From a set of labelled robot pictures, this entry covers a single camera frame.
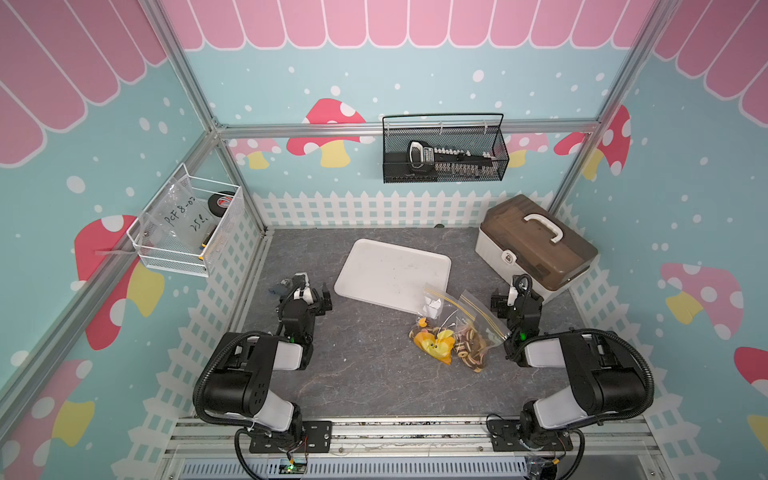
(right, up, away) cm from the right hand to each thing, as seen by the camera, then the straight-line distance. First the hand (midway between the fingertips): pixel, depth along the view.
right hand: (514, 289), depth 93 cm
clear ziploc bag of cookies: (-14, -11, -11) cm, 21 cm away
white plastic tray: (-38, +4, +13) cm, 41 cm away
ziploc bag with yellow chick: (-25, -9, -7) cm, 27 cm away
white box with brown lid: (+3, +17, +5) cm, 18 cm away
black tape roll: (-86, +24, -12) cm, 90 cm away
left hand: (-63, 0, -1) cm, 63 cm away
